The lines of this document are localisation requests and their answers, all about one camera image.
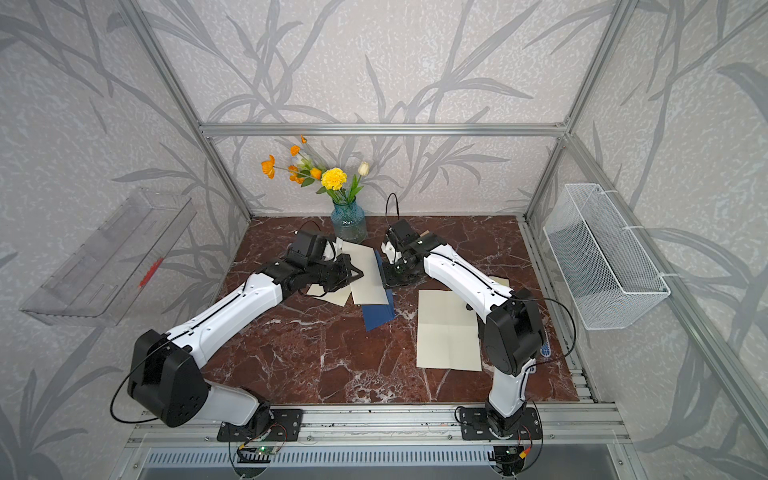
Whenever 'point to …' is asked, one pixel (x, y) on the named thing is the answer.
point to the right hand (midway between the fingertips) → (385, 281)
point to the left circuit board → (256, 455)
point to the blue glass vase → (348, 222)
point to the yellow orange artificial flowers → (302, 170)
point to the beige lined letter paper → (368, 289)
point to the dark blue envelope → (375, 315)
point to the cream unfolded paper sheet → (447, 332)
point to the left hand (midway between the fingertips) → (365, 273)
